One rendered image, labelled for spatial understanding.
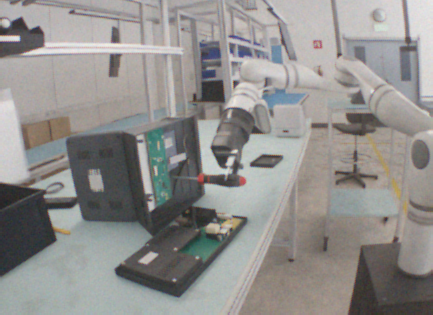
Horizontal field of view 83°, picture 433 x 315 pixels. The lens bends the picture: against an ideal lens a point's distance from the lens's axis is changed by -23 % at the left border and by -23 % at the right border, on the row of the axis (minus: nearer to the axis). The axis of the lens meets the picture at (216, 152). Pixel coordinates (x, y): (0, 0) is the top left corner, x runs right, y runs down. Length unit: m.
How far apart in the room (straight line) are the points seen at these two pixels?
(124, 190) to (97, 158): 0.09
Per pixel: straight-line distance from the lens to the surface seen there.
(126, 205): 0.69
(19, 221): 0.63
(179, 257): 0.50
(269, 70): 0.81
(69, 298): 0.51
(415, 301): 0.69
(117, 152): 0.65
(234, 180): 0.59
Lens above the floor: 1.29
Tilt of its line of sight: 14 degrees down
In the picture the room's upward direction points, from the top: 5 degrees counter-clockwise
